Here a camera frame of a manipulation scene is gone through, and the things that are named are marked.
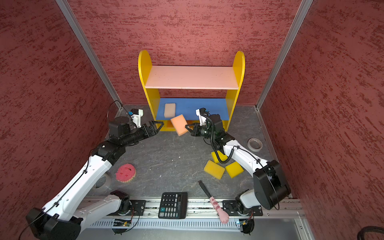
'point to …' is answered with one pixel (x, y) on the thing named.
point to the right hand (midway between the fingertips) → (184, 129)
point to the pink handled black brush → (224, 217)
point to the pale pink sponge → (169, 110)
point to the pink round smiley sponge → (125, 173)
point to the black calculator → (172, 205)
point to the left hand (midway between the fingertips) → (159, 128)
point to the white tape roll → (254, 144)
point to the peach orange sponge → (179, 123)
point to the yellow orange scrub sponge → (171, 128)
